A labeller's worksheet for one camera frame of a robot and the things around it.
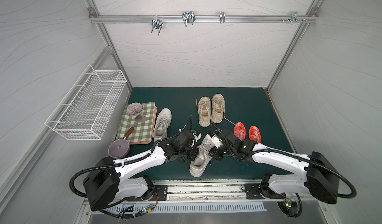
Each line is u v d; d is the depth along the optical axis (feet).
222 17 2.57
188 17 2.52
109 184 1.28
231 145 2.02
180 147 2.02
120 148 2.82
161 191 2.41
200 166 2.45
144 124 3.24
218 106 3.39
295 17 2.51
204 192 2.46
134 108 3.42
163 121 2.96
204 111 3.30
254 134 3.12
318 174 1.36
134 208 2.32
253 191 2.42
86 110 2.26
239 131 3.14
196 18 2.52
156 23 2.58
